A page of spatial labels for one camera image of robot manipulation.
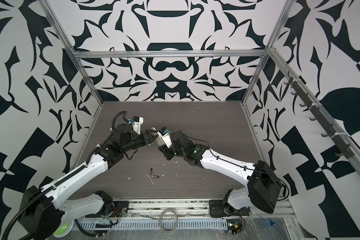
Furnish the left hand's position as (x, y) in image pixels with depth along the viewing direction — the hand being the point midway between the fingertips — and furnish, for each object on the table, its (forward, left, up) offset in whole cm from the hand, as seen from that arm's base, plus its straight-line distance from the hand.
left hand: (159, 131), depth 75 cm
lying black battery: (-14, +4, -24) cm, 28 cm away
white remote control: (-4, 0, -3) cm, 5 cm away
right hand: (-5, -1, -6) cm, 8 cm away
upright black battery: (-13, +7, -24) cm, 28 cm away
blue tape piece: (-38, -49, -19) cm, 65 cm away
